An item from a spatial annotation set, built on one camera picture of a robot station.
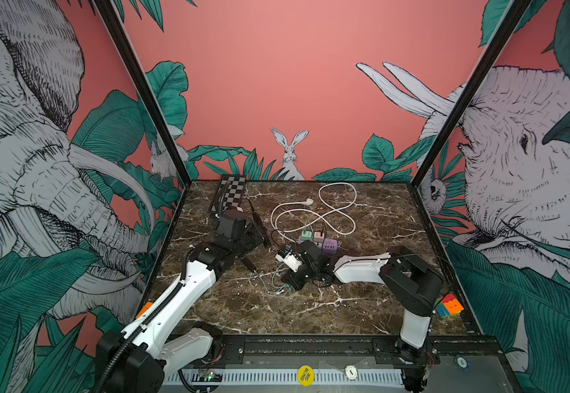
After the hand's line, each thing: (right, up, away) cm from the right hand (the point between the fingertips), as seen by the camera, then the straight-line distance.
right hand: (282, 277), depth 87 cm
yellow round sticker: (+8, -23, -17) cm, 30 cm away
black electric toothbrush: (-6, +20, -13) cm, 24 cm away
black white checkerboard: (-26, +32, +24) cm, 47 cm away
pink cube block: (+14, +14, +6) cm, 20 cm away
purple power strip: (+19, +10, +8) cm, 23 cm away
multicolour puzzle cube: (+56, -7, -8) cm, 57 cm away
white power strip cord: (+18, +22, +20) cm, 35 cm away
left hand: (-4, +19, -9) cm, 22 cm away
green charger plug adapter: (+9, +14, +6) cm, 18 cm away
